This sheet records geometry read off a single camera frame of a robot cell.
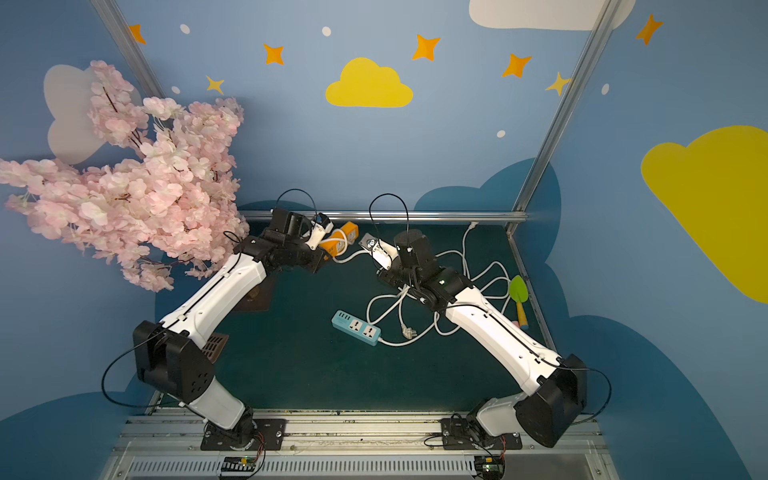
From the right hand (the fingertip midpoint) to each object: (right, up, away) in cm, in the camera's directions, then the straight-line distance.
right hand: (391, 247), depth 76 cm
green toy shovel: (+46, -15, +28) cm, 56 cm away
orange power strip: (-15, +1, +8) cm, 17 cm away
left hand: (-19, 0, +8) cm, 21 cm away
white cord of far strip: (+35, -7, +29) cm, 45 cm away
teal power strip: (-11, -24, +15) cm, 30 cm away
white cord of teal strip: (+14, -24, +19) cm, 33 cm away
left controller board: (-38, -54, -3) cm, 66 cm away
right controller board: (+25, -55, -3) cm, 60 cm away
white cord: (-13, +1, +8) cm, 15 cm away
